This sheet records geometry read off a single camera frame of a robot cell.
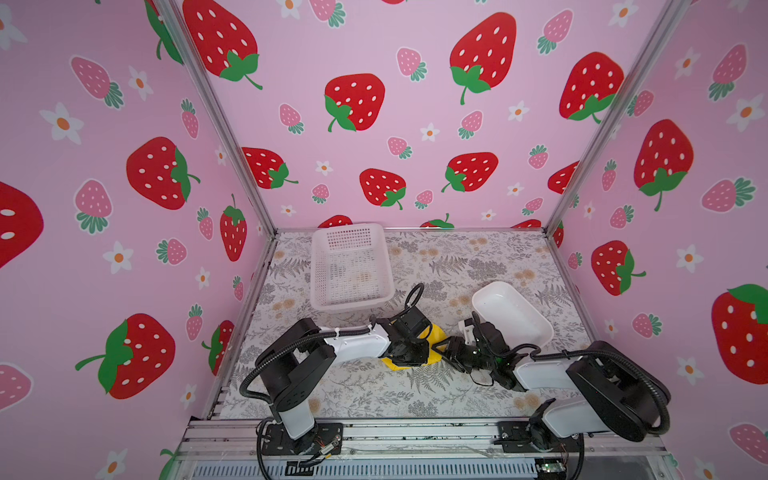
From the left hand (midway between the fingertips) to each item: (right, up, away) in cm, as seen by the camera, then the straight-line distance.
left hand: (430, 362), depth 85 cm
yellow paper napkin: (-1, +11, -10) cm, 15 cm away
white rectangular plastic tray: (+29, +10, +9) cm, 32 cm away
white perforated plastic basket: (-27, +27, +23) cm, 44 cm away
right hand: (+1, +3, 0) cm, 3 cm away
